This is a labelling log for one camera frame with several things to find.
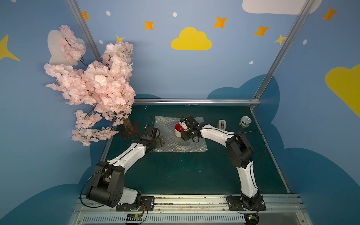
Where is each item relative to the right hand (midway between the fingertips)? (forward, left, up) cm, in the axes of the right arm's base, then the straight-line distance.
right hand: (185, 133), depth 99 cm
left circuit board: (-51, +25, -6) cm, 57 cm away
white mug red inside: (+1, +5, +4) cm, 7 cm away
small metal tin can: (+13, -45, +1) cm, 47 cm away
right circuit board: (-47, -38, -7) cm, 61 cm away
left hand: (-9, +19, +4) cm, 21 cm away
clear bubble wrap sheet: (-7, +7, -4) cm, 11 cm away
